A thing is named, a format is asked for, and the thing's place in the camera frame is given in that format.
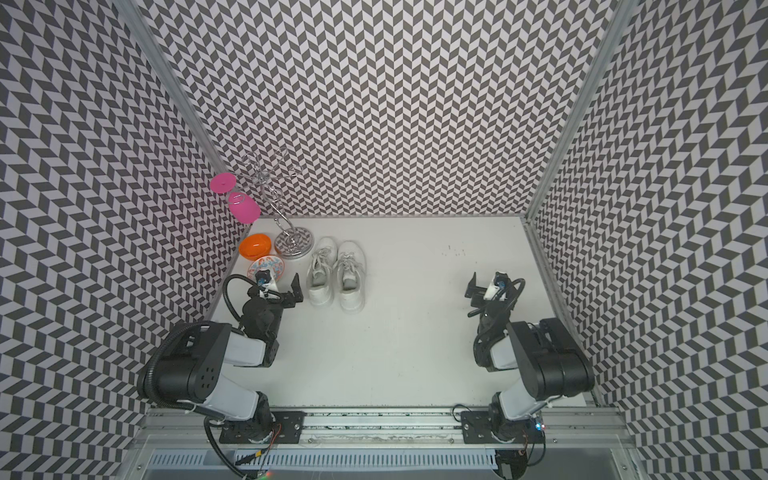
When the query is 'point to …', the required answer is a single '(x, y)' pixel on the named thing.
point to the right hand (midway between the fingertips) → (490, 280)
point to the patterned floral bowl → (266, 262)
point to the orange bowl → (255, 246)
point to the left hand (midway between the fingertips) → (283, 277)
